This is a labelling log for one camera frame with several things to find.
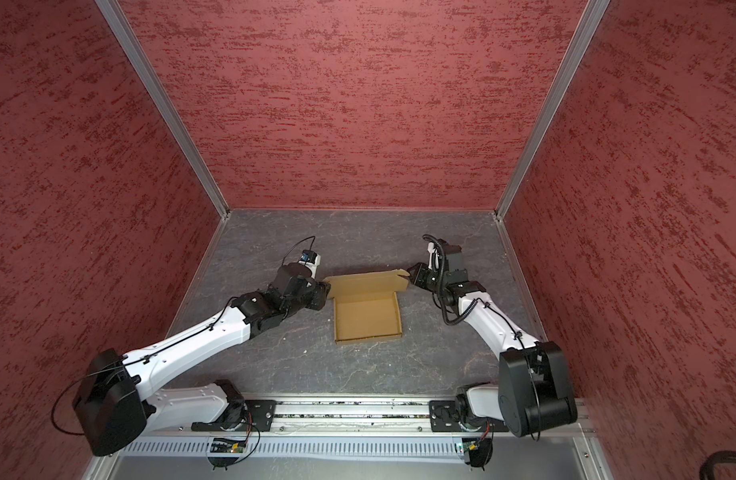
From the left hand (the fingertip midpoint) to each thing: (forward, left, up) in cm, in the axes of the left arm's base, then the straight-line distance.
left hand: (322, 290), depth 82 cm
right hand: (+6, -25, -1) cm, 25 cm away
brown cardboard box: (+2, -12, -13) cm, 18 cm away
